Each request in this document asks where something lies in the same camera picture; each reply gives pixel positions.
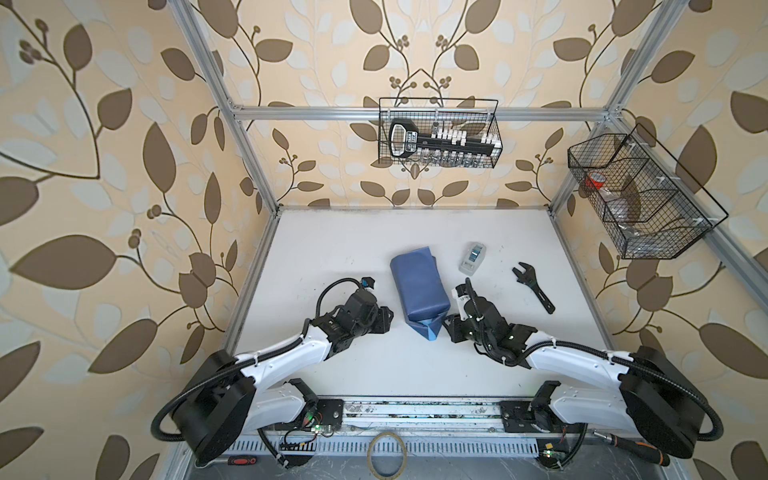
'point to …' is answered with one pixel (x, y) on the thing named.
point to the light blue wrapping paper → (423, 290)
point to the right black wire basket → (651, 206)
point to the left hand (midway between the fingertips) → (391, 313)
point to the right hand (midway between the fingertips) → (445, 322)
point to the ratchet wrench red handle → (242, 460)
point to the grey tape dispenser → (471, 257)
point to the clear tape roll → (370, 449)
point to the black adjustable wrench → (529, 278)
